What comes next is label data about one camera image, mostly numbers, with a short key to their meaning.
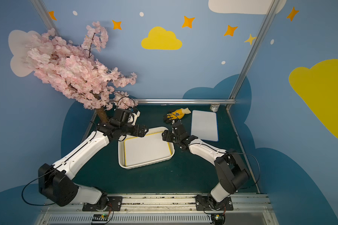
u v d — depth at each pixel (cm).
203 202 75
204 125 107
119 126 60
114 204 74
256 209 142
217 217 73
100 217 73
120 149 92
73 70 57
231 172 45
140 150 93
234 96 116
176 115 115
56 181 40
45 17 72
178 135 69
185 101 127
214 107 115
